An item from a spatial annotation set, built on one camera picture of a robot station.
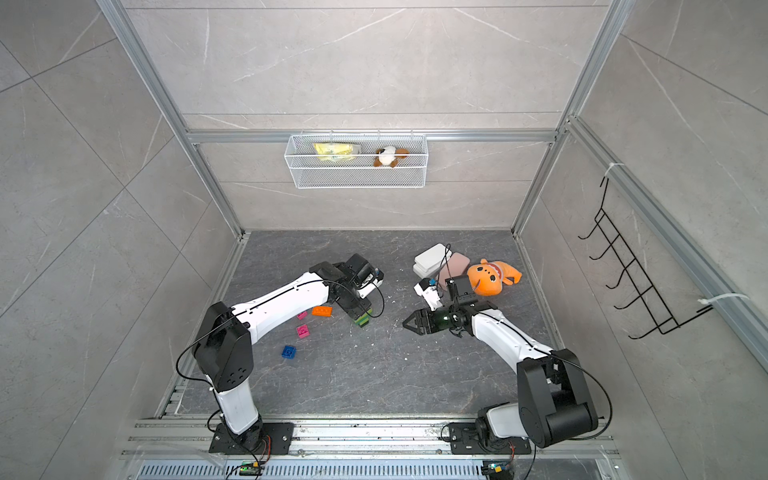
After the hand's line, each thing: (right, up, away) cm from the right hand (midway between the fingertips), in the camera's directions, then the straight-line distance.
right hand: (414, 322), depth 84 cm
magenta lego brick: (-34, -4, +6) cm, 35 cm away
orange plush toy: (+25, +12, +10) cm, 29 cm away
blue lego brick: (-37, -10, +3) cm, 38 cm away
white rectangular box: (+8, +17, +20) cm, 28 cm away
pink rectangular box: (+18, +15, +26) cm, 35 cm away
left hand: (-15, +5, +3) cm, 16 cm away
